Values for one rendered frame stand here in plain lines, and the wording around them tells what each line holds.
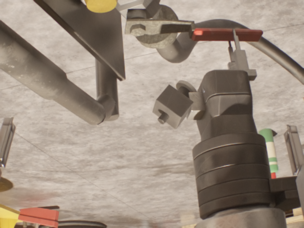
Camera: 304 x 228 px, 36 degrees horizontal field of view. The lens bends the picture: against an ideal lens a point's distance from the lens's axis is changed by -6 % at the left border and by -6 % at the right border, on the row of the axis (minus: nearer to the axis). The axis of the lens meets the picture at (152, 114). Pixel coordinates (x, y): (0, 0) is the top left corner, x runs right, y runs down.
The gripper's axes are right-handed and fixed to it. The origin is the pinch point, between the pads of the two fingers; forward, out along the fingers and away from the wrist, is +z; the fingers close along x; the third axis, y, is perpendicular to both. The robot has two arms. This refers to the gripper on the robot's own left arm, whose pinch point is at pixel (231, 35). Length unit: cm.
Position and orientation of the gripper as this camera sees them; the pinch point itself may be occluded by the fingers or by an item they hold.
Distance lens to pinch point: 55.6
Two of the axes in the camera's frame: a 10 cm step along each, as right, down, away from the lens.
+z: -0.9, -9.1, 3.9
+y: -9.9, 0.4, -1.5
